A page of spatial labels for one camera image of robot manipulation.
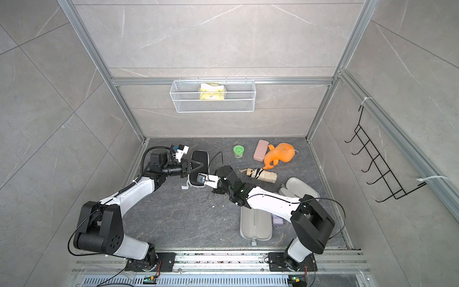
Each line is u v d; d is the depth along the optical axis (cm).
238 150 107
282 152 104
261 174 96
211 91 88
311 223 43
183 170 73
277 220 83
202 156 80
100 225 43
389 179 62
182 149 79
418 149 53
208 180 69
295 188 95
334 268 73
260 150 111
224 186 63
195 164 79
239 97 88
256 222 84
